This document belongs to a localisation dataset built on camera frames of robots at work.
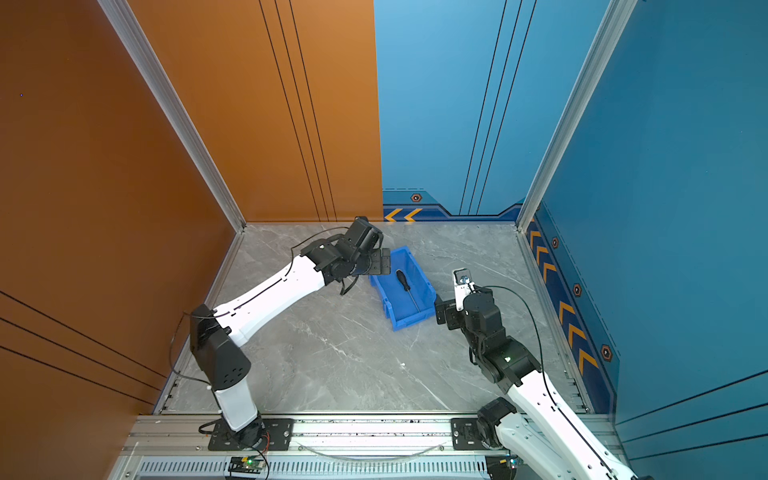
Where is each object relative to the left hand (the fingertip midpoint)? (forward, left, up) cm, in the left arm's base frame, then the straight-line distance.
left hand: (379, 256), depth 82 cm
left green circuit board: (-45, +31, -24) cm, 60 cm away
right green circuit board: (-45, -31, -24) cm, 60 cm away
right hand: (-11, -19, -1) cm, 22 cm away
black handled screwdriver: (+4, -8, -20) cm, 22 cm away
